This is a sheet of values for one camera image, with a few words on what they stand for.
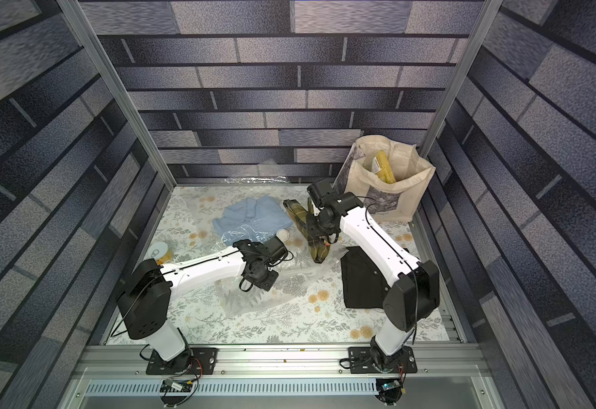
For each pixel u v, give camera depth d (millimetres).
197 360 737
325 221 577
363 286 875
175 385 707
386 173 943
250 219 1052
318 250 785
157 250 921
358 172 885
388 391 726
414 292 423
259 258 620
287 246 700
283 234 1015
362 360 741
